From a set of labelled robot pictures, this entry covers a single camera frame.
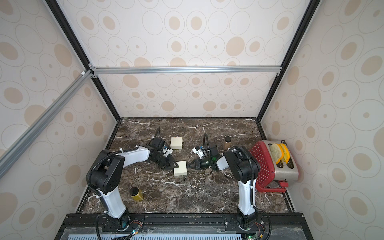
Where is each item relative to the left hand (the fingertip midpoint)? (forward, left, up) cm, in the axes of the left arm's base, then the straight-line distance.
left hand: (179, 166), depth 90 cm
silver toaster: (+7, -50, +15) cm, 53 cm away
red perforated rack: (-9, -45, +12) cm, 48 cm away
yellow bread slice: (-1, -56, +17) cm, 58 cm away
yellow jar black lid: (-18, +20, +5) cm, 27 cm away
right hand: (-1, -5, -3) cm, 6 cm away
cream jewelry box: (-2, -2, -2) cm, 3 cm away
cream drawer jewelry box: (+18, +3, -2) cm, 19 cm away
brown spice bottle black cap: (+15, -30, +5) cm, 34 cm away
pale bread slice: (+1, -52, +16) cm, 55 cm away
